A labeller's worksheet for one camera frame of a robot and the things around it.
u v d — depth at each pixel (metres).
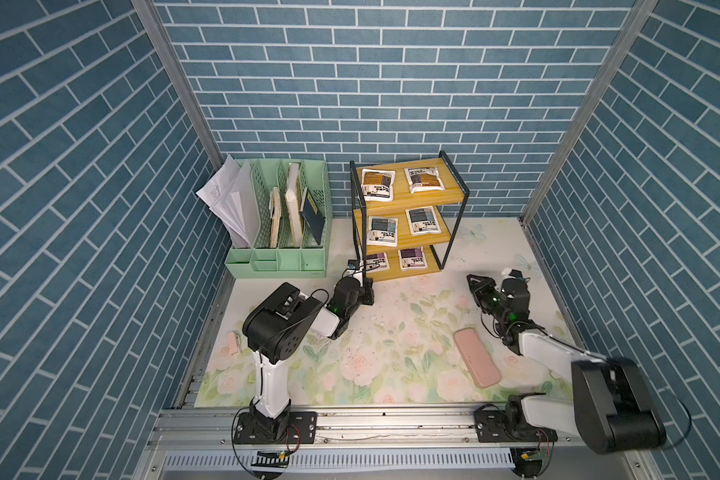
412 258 1.05
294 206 0.94
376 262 1.05
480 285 0.79
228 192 0.88
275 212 0.94
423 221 0.96
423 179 0.82
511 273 0.83
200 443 0.72
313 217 1.11
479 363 0.85
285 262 1.04
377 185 0.79
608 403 0.84
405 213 0.99
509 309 0.69
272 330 0.51
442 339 0.89
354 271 0.86
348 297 0.76
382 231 0.92
